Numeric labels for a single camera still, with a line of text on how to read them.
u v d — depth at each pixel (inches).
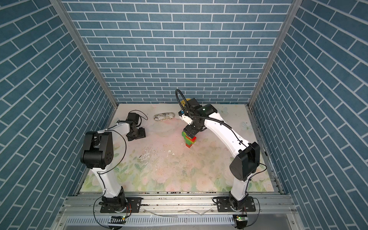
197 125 26.1
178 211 28.7
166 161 35.0
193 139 34.1
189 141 34.8
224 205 28.9
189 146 37.8
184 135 34.1
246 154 17.8
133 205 29.2
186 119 28.7
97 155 20.4
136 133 33.5
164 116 42.6
